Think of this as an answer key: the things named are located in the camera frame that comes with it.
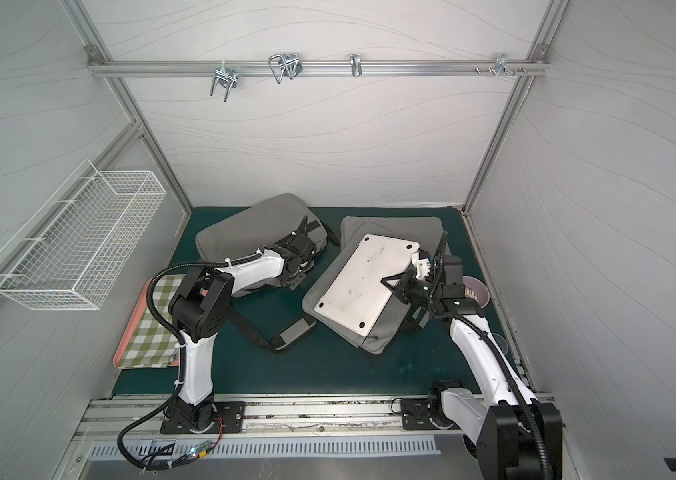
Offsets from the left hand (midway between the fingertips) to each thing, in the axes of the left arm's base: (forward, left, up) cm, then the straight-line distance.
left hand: (287, 274), depth 99 cm
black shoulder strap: (-19, -5, -2) cm, 20 cm away
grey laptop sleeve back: (+19, -47, +2) cm, 50 cm away
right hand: (-12, -30, +16) cm, 36 cm away
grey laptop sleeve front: (-16, -34, +3) cm, 38 cm away
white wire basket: (-14, +44, +30) cm, 55 cm away
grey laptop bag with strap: (+17, +17, +3) cm, 24 cm away
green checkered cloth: (-24, +36, -2) cm, 43 cm away
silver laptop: (-14, -23, +13) cm, 30 cm away
